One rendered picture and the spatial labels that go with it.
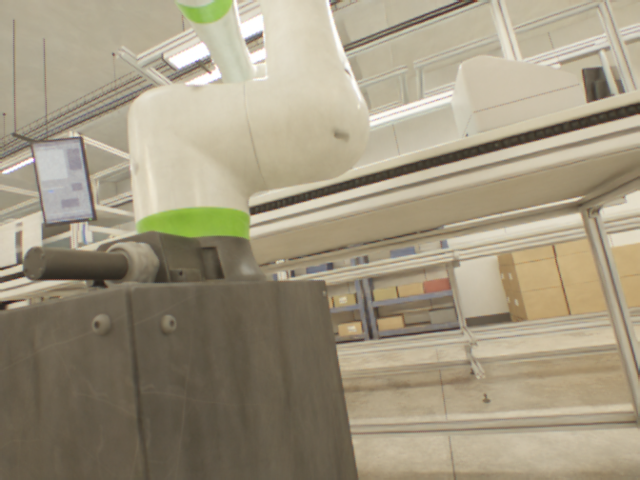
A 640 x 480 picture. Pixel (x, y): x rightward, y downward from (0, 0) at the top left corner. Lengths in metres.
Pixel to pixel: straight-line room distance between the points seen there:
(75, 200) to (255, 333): 2.20
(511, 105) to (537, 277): 3.42
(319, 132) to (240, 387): 0.26
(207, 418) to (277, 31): 0.42
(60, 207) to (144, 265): 2.16
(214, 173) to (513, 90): 0.52
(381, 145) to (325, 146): 4.95
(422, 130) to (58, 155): 4.43
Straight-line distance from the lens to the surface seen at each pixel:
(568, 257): 4.10
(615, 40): 2.71
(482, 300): 4.93
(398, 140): 5.30
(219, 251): 0.35
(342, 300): 4.54
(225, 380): 0.21
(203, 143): 0.38
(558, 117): 0.65
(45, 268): 0.26
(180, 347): 0.18
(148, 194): 0.38
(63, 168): 2.46
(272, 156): 0.37
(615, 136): 0.69
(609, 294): 1.50
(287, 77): 0.40
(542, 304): 4.04
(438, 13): 1.84
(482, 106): 0.66
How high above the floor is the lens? 0.78
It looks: 8 degrees up
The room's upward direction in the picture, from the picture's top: 10 degrees counter-clockwise
